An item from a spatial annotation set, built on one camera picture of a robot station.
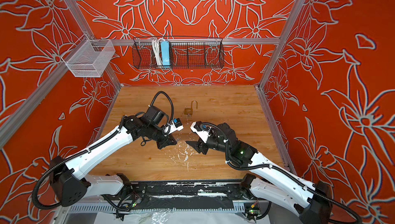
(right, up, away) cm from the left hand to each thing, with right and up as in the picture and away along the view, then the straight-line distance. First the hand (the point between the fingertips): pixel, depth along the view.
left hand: (175, 141), depth 72 cm
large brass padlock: (+5, +12, +33) cm, 36 cm away
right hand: (+6, +3, -5) cm, 9 cm away
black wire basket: (+3, +51, +25) cm, 57 cm away
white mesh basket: (-56, +46, +19) cm, 75 cm away
